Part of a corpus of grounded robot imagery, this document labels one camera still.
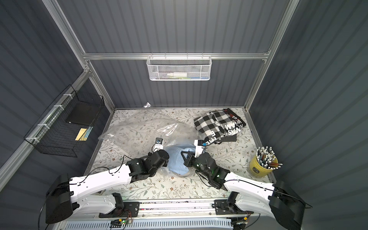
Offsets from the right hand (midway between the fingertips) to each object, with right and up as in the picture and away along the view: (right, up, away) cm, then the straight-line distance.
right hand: (180, 155), depth 75 cm
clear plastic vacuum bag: (-8, +8, +17) cm, 21 cm away
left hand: (-9, 0, +4) cm, 9 cm away
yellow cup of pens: (+43, -3, -3) cm, 43 cm away
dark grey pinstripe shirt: (+33, +7, +19) cm, 39 cm away
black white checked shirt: (+21, +15, +19) cm, 32 cm away
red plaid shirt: (+38, +26, +42) cm, 63 cm away
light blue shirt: (-3, -4, +2) cm, 5 cm away
